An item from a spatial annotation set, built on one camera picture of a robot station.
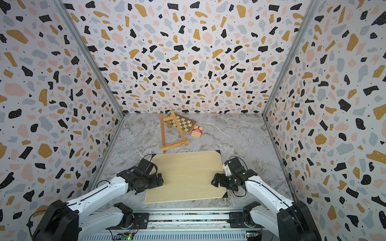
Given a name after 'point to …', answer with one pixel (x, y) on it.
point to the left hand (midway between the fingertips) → (160, 183)
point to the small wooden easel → (185, 141)
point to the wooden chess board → (186, 125)
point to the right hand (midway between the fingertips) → (218, 184)
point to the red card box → (197, 131)
